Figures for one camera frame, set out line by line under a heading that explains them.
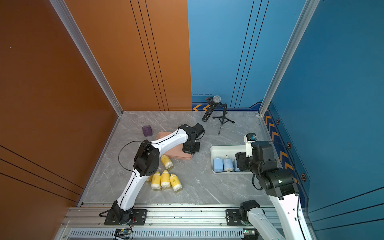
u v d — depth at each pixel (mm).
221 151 973
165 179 787
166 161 828
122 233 720
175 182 770
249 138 567
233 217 725
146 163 584
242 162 577
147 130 1046
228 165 834
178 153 888
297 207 382
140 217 739
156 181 786
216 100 918
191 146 827
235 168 841
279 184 399
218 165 846
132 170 609
